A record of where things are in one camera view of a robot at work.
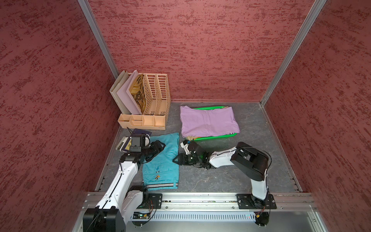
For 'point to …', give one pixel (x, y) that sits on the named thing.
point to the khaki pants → (190, 137)
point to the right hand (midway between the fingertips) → (175, 164)
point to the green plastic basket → (224, 136)
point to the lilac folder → (125, 94)
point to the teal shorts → (160, 172)
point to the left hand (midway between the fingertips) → (161, 150)
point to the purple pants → (200, 122)
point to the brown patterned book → (137, 92)
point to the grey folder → (122, 78)
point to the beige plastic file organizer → (157, 88)
